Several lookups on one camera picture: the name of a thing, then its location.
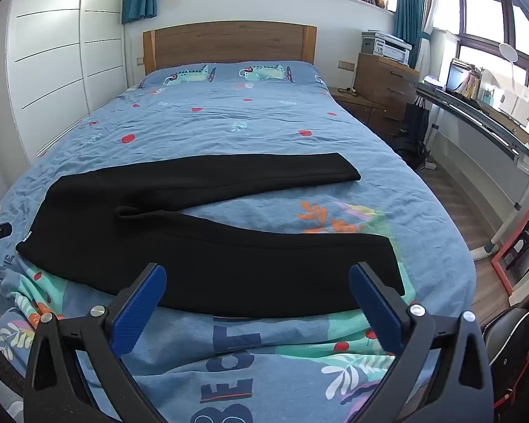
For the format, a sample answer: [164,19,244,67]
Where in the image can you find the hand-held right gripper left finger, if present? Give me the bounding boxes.
[23,263,167,423]

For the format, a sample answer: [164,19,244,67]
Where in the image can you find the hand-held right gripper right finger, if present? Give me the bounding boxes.
[348,262,497,423]

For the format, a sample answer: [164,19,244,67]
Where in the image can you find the black pants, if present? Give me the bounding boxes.
[15,152,406,318]

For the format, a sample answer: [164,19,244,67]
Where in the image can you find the black office chair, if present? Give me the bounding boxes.
[480,291,529,423]

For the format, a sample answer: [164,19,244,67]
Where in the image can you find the dark backpack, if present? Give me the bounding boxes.
[394,136,433,170]

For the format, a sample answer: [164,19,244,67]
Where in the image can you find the white wardrobe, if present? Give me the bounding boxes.
[6,0,128,159]

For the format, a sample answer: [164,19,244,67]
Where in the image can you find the black bag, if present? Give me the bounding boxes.
[401,97,430,139]

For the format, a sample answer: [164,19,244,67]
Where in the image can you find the wooden nightstand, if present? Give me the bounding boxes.
[328,86,375,126]

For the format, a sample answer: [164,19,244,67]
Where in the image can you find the white desk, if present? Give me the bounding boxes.
[416,84,529,260]

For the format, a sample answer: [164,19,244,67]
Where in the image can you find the blue printed bed sheet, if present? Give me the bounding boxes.
[0,59,477,423]

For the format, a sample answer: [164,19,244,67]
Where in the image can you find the wooden dresser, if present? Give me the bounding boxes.
[354,53,421,135]

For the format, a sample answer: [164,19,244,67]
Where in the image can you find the computer monitor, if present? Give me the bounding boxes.
[445,59,468,93]

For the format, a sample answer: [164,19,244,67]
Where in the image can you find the white printer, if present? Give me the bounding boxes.
[361,31,413,66]

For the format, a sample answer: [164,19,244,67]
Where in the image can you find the wooden headboard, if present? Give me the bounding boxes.
[142,21,318,75]

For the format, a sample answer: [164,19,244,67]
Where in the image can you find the white round desk lamp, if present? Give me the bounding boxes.
[496,43,518,93]

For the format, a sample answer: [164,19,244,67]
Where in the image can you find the red metal frame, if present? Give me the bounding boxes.
[489,189,529,296]

